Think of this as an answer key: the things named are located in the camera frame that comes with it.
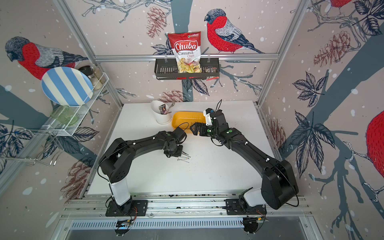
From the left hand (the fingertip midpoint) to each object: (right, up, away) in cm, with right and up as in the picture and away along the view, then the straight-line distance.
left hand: (180, 151), depth 92 cm
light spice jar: (-47, +44, -6) cm, 65 cm away
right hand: (+10, +16, -9) cm, 21 cm away
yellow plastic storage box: (+2, +20, +20) cm, 28 cm away
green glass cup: (-53, +23, -22) cm, 62 cm away
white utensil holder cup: (-16, +25, +16) cm, 34 cm away
